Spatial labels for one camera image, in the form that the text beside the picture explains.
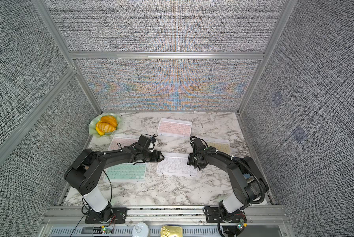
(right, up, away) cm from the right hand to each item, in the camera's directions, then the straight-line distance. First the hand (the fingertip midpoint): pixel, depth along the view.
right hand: (190, 159), depth 91 cm
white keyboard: (-9, -3, -1) cm, 9 cm away
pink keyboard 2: (-10, +19, +15) cm, 26 cm away
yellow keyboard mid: (+22, +7, +9) cm, 24 cm away
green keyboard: (-38, -7, -3) cm, 39 cm away
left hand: (-17, +1, 0) cm, 17 cm away
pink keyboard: (-48, +10, +11) cm, 51 cm away
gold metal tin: (-11, -27, -25) cm, 38 cm away
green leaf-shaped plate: (-69, +20, +14) cm, 73 cm away
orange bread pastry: (-56, +22, +11) cm, 61 cm away
